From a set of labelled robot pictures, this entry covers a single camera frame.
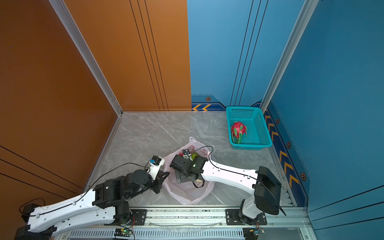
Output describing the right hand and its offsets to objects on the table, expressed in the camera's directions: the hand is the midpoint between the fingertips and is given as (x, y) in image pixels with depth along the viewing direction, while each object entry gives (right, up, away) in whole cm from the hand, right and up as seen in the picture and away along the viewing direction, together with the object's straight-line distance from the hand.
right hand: (184, 176), depth 77 cm
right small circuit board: (+32, -25, -7) cm, 41 cm away
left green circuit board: (-29, -25, -6) cm, 39 cm away
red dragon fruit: (+34, +22, +21) cm, 45 cm away
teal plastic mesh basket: (+50, +19, +28) cm, 60 cm away
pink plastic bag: (+1, -8, -1) cm, 9 cm away
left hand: (-6, +4, -8) cm, 11 cm away
